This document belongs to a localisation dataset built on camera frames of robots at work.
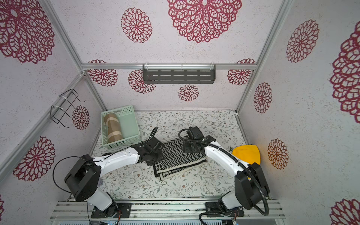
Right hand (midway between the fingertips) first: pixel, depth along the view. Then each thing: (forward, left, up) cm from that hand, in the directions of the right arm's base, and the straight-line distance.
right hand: (185, 146), depth 85 cm
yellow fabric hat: (+3, -43, -12) cm, 45 cm away
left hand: (-5, +15, -7) cm, 17 cm away
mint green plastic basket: (+33, +49, -11) cm, 60 cm away
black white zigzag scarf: (-5, +7, -9) cm, 12 cm away
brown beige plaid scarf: (+16, +53, -6) cm, 56 cm away
